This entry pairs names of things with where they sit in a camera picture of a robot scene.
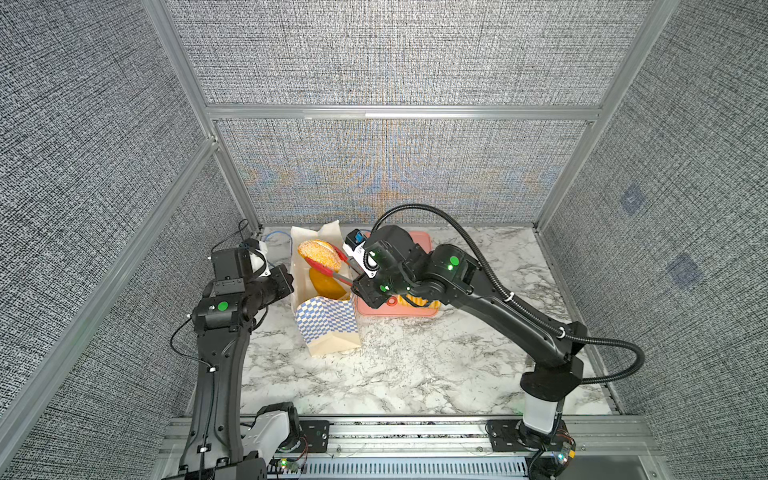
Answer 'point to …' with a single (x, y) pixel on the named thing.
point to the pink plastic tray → (392, 308)
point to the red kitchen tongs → (329, 272)
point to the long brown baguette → (326, 286)
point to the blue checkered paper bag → (325, 327)
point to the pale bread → (321, 252)
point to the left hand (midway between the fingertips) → (292, 275)
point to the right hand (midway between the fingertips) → (360, 278)
